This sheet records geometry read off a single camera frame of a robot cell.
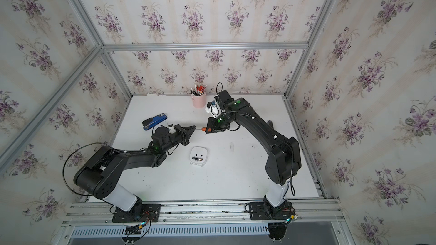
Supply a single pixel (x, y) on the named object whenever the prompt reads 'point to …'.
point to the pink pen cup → (199, 101)
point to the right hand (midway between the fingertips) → (210, 131)
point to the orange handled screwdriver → (202, 129)
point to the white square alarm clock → (198, 155)
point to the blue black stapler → (150, 122)
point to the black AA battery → (197, 159)
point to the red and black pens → (199, 90)
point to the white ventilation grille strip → (76, 232)
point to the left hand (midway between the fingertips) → (197, 127)
